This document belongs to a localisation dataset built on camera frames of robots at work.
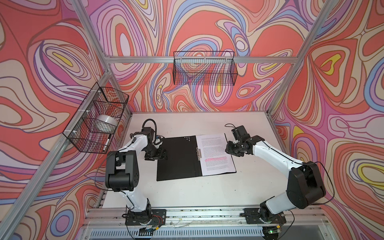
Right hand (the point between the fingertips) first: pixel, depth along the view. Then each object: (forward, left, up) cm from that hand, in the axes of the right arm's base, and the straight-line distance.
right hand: (229, 153), depth 88 cm
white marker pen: (-3, +64, +19) cm, 66 cm away
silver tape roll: (+4, +63, +26) cm, 68 cm away
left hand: (+1, +41, -4) cm, 41 cm away
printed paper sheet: (0, +8, -7) cm, 10 cm away
